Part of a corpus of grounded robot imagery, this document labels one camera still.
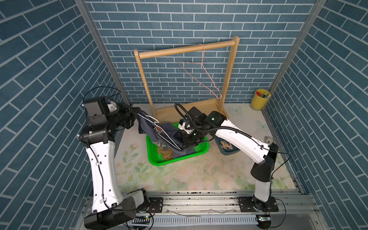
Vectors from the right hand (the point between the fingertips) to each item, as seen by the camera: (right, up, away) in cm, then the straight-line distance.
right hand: (184, 147), depth 70 cm
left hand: (-17, +20, -7) cm, 27 cm away
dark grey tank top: (-8, +7, -7) cm, 13 cm away
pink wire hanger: (+14, +48, +29) cm, 58 cm away
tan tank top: (-11, -8, +18) cm, 23 cm away
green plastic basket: (-21, -9, +21) cm, 31 cm away
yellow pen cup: (+57, +29, +40) cm, 76 cm away
